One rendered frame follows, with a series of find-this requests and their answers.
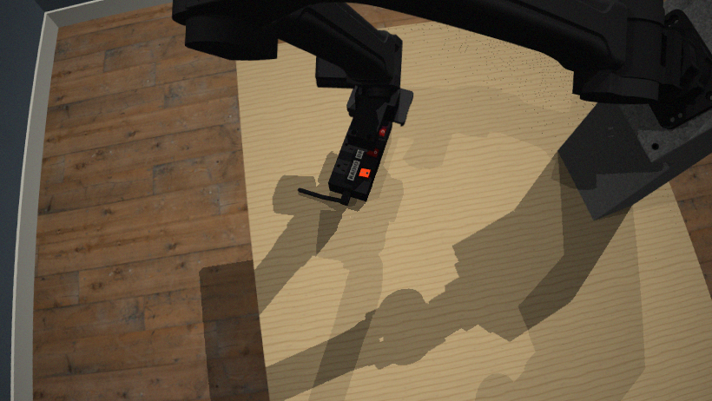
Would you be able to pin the black power strip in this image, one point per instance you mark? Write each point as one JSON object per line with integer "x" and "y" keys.
{"x": 354, "y": 171}

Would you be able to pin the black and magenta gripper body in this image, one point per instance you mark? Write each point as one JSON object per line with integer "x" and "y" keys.
{"x": 405, "y": 102}

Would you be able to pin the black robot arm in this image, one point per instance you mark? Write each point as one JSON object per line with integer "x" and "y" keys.
{"x": 584, "y": 36}

